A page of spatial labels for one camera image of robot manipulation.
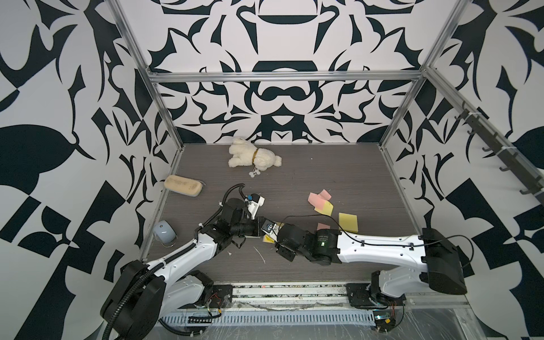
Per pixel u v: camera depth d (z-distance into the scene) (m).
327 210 0.96
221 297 0.73
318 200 0.98
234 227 0.65
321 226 0.93
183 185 0.99
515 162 0.55
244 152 1.05
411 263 0.43
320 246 0.53
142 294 0.40
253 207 0.75
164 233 0.81
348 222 0.93
